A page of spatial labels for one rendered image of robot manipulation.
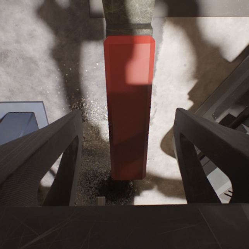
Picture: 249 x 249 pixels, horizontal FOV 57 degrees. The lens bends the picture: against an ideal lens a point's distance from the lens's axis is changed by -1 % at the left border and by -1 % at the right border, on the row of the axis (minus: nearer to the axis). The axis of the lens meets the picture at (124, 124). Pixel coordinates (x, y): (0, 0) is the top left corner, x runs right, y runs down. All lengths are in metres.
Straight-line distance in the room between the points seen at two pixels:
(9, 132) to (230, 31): 0.61
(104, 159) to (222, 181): 0.41
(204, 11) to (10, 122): 0.56
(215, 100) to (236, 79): 0.07
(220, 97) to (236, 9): 0.20
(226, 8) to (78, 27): 0.34
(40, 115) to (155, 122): 0.35
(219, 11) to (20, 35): 0.47
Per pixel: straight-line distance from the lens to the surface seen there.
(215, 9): 0.61
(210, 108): 0.64
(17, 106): 0.72
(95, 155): 0.79
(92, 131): 0.73
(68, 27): 0.60
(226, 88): 0.64
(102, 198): 0.56
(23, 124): 0.67
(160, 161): 0.83
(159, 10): 0.58
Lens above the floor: 0.57
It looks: 53 degrees down
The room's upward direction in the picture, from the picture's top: 178 degrees clockwise
